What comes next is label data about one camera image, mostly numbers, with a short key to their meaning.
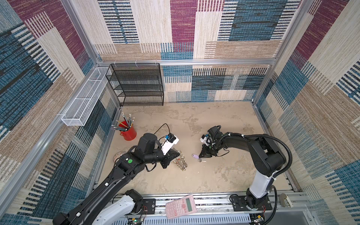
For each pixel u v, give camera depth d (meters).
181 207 0.72
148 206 0.73
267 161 0.49
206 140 0.87
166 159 0.59
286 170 0.48
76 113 0.70
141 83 1.08
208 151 0.82
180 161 0.69
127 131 0.91
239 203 0.74
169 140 0.59
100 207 0.42
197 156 0.90
